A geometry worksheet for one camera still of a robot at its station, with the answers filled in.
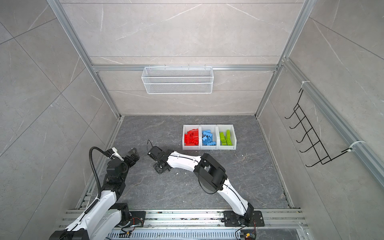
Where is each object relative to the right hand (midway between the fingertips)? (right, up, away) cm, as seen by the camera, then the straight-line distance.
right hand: (161, 166), depth 93 cm
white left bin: (+15, +24, +10) cm, 30 cm away
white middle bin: (+35, +23, +14) cm, 44 cm away
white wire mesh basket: (+9, +57, +8) cm, 59 cm away
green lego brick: (+41, +16, +8) cm, 45 cm away
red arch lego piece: (+21, +21, +11) cm, 31 cm away
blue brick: (+30, +21, +11) cm, 38 cm away
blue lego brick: (+33, +14, +8) cm, 37 cm away
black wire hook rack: (+76, +22, -24) cm, 83 cm away
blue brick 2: (+30, +17, +7) cm, 35 cm away
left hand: (-16, +12, -9) cm, 22 cm away
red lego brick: (+18, +15, +8) cm, 25 cm away
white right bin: (+42, +24, +14) cm, 50 cm away
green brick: (+45, +16, +11) cm, 49 cm away
